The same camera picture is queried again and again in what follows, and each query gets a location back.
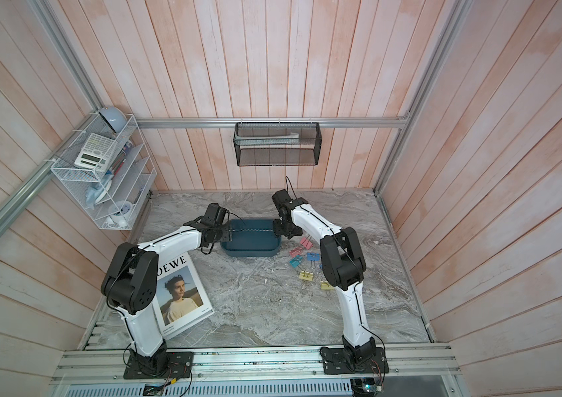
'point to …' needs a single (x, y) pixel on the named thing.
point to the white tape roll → (120, 212)
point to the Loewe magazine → (181, 298)
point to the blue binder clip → (314, 256)
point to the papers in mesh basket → (254, 141)
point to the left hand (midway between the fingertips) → (222, 234)
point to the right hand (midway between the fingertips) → (283, 230)
